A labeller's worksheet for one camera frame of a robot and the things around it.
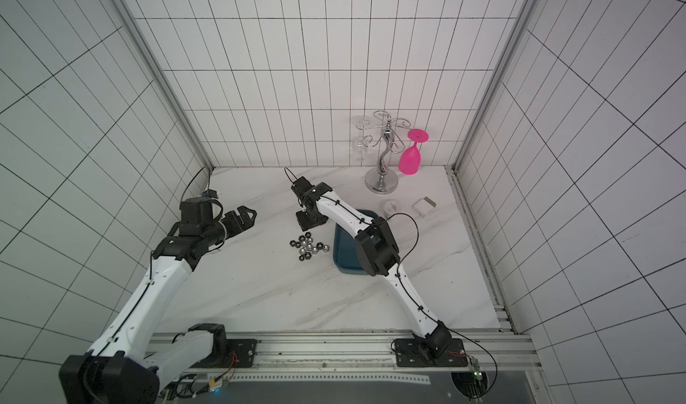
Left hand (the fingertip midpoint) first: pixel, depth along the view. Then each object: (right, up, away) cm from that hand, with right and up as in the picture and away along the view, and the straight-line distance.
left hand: (244, 223), depth 80 cm
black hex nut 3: (+16, -14, +12) cm, 24 cm away
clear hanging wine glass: (+37, +28, +28) cm, 55 cm away
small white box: (+63, +3, +25) cm, 68 cm away
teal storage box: (+32, -12, +10) cm, 35 cm away
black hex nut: (+17, -7, +17) cm, 25 cm away
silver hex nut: (+16, -12, +12) cm, 23 cm away
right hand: (+14, -4, +17) cm, 22 cm away
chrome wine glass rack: (+48, +14, +34) cm, 60 cm away
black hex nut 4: (+22, -10, +15) cm, 28 cm away
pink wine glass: (+56, +22, +17) cm, 62 cm away
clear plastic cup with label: (+48, +3, +20) cm, 52 cm away
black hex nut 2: (+12, -9, +15) cm, 21 cm away
